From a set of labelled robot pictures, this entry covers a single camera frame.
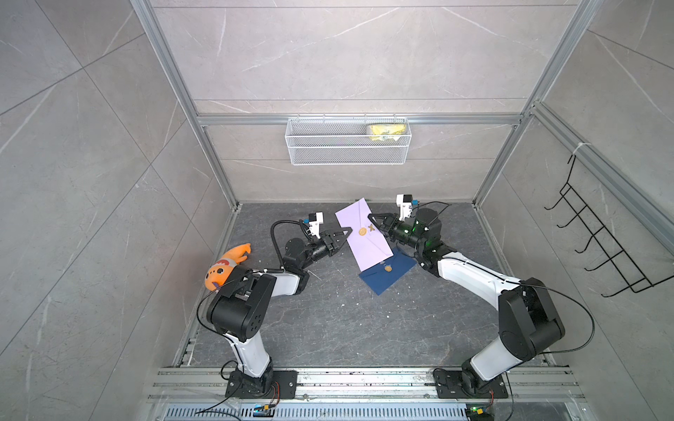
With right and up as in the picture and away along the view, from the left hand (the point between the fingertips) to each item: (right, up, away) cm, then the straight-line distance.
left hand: (354, 229), depth 79 cm
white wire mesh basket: (-4, +34, +21) cm, 40 cm away
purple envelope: (+4, -4, -1) cm, 6 cm away
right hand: (+4, +4, +1) cm, 6 cm away
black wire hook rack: (+63, -11, -21) cm, 67 cm away
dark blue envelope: (+13, -17, +19) cm, 29 cm away
